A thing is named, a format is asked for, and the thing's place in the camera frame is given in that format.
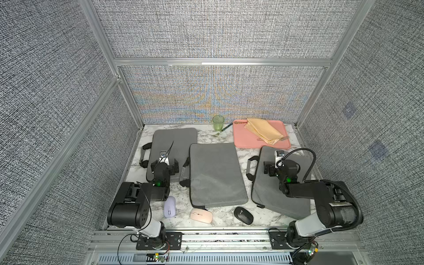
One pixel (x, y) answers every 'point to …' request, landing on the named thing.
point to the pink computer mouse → (203, 216)
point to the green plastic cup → (218, 122)
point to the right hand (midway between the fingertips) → (273, 156)
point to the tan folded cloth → (264, 130)
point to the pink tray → (244, 137)
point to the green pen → (227, 126)
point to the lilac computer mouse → (169, 207)
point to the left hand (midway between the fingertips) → (168, 158)
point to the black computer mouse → (243, 215)
